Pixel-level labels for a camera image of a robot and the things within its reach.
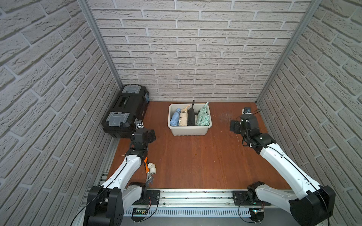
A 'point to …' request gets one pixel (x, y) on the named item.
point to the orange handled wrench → (150, 178)
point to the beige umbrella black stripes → (184, 117)
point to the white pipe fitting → (152, 168)
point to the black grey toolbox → (129, 105)
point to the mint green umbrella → (203, 117)
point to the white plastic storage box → (188, 130)
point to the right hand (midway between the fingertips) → (242, 122)
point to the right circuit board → (257, 214)
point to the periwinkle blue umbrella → (175, 119)
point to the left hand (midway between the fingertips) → (145, 129)
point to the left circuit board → (140, 211)
